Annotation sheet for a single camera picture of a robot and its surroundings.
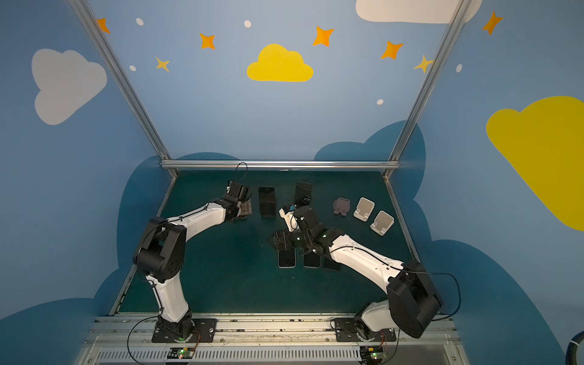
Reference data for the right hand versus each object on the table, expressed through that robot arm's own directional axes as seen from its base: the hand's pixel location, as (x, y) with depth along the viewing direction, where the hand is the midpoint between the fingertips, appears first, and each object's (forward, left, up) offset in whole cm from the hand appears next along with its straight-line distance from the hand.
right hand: (280, 235), depth 81 cm
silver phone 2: (-3, -2, -15) cm, 15 cm away
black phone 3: (-16, -16, +15) cm, 27 cm away
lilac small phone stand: (+24, -26, -13) cm, 38 cm away
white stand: (+15, -43, -12) cm, 47 cm away
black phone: (+19, +8, -6) cm, 21 cm away
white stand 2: (+21, -36, -10) cm, 43 cm away
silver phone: (-2, -12, -15) cm, 19 cm away
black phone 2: (+25, -8, -2) cm, 26 cm away
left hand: (+18, +19, -6) cm, 27 cm away
